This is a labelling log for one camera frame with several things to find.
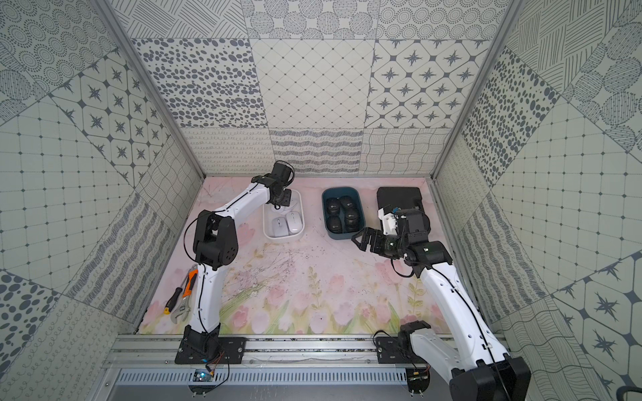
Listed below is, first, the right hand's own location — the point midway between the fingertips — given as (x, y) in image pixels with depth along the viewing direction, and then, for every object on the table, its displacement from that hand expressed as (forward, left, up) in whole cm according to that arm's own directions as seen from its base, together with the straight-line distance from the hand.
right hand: (364, 244), depth 76 cm
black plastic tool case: (+32, -20, -15) cm, 41 cm away
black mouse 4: (+18, +2, -18) cm, 25 cm away
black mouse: (+28, +10, -16) cm, 34 cm away
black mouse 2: (+30, +4, -16) cm, 34 cm away
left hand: (+27, +28, -10) cm, 40 cm away
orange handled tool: (-5, +61, -18) cm, 64 cm away
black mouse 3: (+19, +10, -17) cm, 27 cm away
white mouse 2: (+19, +26, -16) cm, 36 cm away
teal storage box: (+26, +6, -18) cm, 32 cm away
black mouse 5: (+21, +2, -15) cm, 26 cm away
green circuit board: (-32, +48, -20) cm, 61 cm away
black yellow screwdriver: (-13, +64, -17) cm, 67 cm away
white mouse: (+18, +32, -17) cm, 40 cm away
